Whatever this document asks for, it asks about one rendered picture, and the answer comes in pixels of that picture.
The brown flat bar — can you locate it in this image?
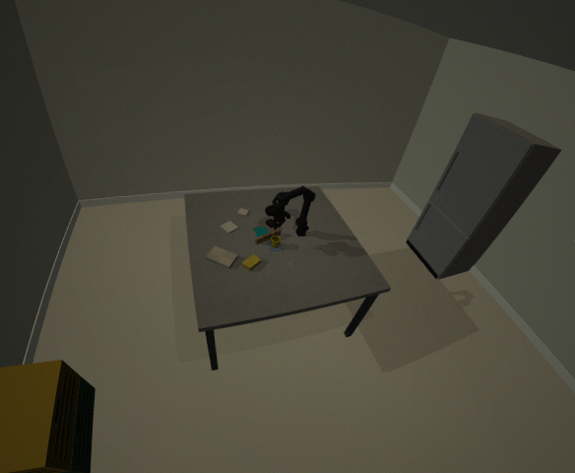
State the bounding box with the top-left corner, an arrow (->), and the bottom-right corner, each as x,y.
255,229 -> 282,244

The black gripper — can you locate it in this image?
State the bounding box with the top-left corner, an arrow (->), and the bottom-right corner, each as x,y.
266,211 -> 290,229

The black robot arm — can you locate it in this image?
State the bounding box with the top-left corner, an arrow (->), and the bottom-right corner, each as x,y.
265,186 -> 316,237

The yellow block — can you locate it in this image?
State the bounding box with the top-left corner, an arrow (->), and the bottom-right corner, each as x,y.
241,254 -> 261,272

